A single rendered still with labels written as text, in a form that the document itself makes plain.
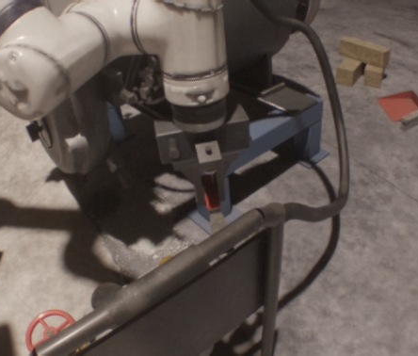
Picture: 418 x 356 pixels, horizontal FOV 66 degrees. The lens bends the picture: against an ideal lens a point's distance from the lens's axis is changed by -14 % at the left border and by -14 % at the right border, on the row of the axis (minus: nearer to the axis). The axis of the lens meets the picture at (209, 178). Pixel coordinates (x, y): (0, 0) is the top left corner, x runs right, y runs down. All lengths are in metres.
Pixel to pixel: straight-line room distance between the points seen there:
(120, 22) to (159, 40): 0.06
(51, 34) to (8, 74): 0.06
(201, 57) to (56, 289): 0.91
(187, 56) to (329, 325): 0.77
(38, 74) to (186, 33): 0.18
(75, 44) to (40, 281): 0.95
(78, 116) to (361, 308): 0.86
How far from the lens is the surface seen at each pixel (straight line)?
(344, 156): 1.03
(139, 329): 0.46
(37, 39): 0.38
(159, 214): 1.27
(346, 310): 1.03
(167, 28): 0.44
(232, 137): 0.52
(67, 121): 0.82
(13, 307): 1.23
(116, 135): 1.71
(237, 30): 1.12
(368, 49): 2.19
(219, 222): 0.56
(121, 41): 0.47
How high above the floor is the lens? 0.87
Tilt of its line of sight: 39 degrees down
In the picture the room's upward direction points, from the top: 7 degrees counter-clockwise
